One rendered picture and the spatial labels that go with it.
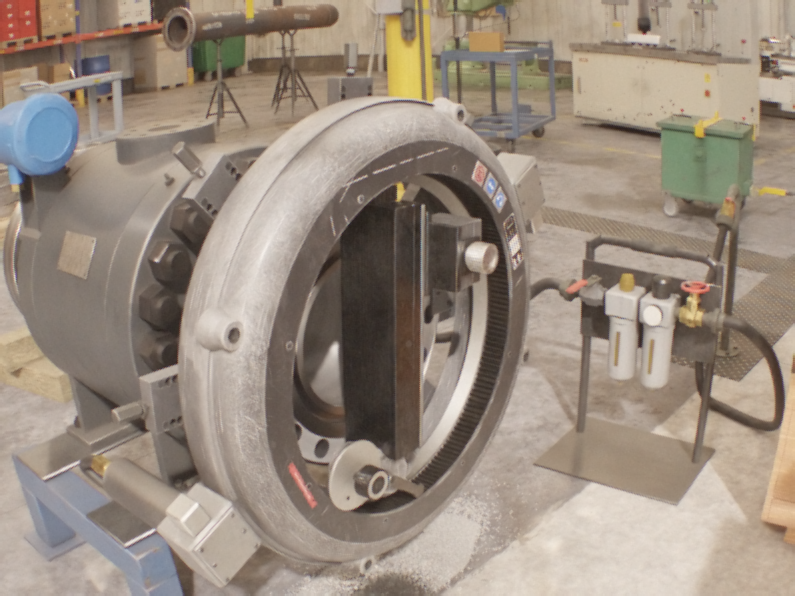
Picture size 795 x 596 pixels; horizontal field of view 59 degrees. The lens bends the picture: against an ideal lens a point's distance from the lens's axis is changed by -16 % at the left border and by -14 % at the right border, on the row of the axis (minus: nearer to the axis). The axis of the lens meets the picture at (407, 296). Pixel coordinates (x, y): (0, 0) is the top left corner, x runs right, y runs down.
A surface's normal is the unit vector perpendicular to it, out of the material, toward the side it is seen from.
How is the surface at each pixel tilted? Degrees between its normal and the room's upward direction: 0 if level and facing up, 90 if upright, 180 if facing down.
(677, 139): 90
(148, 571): 90
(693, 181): 90
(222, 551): 90
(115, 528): 0
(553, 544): 0
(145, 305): 80
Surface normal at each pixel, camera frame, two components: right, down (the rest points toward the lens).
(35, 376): -0.40, 0.32
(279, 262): 0.61, 0.07
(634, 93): -0.81, 0.22
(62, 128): 0.79, 0.18
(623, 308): -0.62, 0.29
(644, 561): -0.04, -0.94
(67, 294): -0.61, 0.08
